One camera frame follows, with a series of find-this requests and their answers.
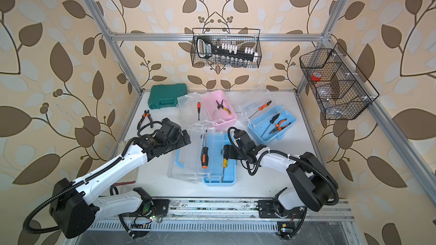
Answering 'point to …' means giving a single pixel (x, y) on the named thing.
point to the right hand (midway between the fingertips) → (227, 152)
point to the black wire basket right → (336, 83)
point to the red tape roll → (316, 76)
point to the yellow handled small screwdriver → (225, 166)
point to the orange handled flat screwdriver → (261, 108)
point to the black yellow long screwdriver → (271, 121)
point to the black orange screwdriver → (204, 155)
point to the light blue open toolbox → (265, 119)
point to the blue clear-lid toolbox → (185, 163)
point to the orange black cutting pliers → (146, 113)
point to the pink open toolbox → (188, 108)
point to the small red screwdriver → (198, 107)
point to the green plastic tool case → (166, 95)
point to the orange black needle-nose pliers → (277, 126)
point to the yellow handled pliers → (221, 105)
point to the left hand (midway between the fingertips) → (182, 138)
